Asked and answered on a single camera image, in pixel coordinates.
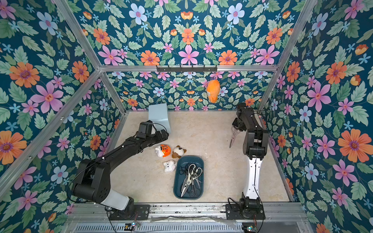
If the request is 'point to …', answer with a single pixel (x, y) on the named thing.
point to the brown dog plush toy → (178, 152)
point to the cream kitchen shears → (192, 168)
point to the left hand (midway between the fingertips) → (165, 134)
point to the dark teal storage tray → (181, 174)
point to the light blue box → (158, 115)
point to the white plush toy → (170, 166)
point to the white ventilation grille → (160, 227)
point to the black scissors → (194, 189)
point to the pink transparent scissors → (235, 131)
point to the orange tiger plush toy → (163, 150)
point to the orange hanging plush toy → (213, 88)
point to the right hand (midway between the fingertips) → (239, 126)
